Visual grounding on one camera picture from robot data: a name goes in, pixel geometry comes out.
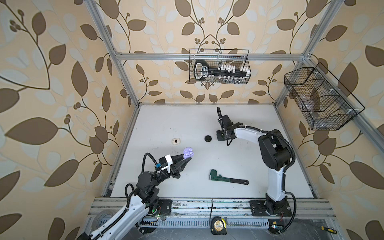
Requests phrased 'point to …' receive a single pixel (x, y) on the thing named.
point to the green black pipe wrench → (213, 176)
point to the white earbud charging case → (176, 141)
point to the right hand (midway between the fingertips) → (221, 137)
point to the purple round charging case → (188, 152)
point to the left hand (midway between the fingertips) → (189, 156)
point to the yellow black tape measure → (218, 225)
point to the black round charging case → (208, 138)
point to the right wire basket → (326, 105)
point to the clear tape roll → (100, 217)
